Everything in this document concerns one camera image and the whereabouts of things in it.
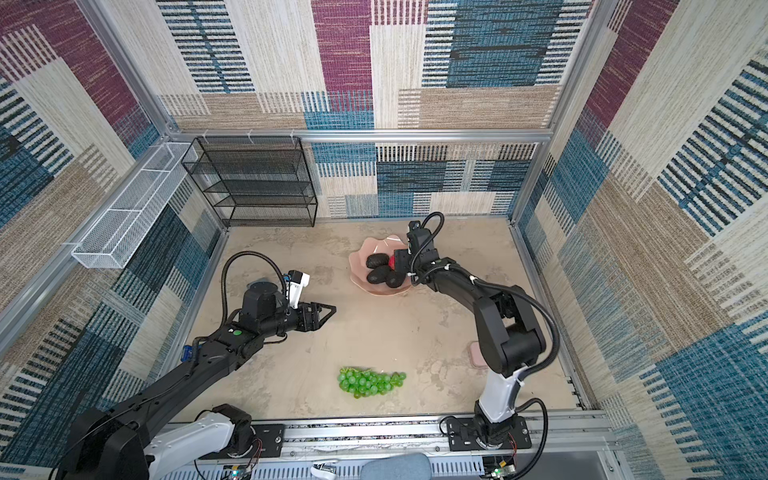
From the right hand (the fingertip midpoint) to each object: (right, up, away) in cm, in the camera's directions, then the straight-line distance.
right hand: (408, 257), depth 95 cm
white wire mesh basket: (-70, +5, -25) cm, 75 cm away
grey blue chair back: (-1, -46, -28) cm, 54 cm away
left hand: (-22, -12, -16) cm, 30 cm away
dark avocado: (-10, -1, +7) cm, 12 cm away
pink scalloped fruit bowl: (-17, -4, +8) cm, 19 cm away
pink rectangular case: (+9, -17, -42) cm, 46 cm away
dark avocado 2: (-10, -6, +5) cm, 12 cm away
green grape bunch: (-12, -32, -18) cm, 38 cm away
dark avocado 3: (-4, -7, 0) cm, 8 cm away
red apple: (-5, -2, +8) cm, 10 cm away
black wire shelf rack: (-55, +27, +14) cm, 63 cm away
